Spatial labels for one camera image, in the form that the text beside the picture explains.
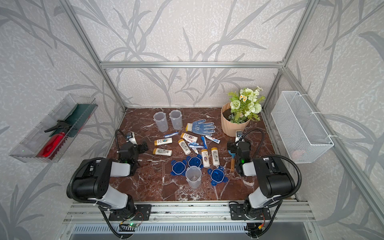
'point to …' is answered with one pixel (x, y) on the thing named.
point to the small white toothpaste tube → (213, 139)
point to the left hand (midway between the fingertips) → (138, 139)
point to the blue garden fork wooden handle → (232, 163)
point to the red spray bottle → (46, 150)
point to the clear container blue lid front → (193, 174)
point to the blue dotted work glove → (200, 126)
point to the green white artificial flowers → (245, 102)
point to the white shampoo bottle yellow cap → (205, 157)
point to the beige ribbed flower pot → (230, 128)
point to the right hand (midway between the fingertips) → (238, 137)
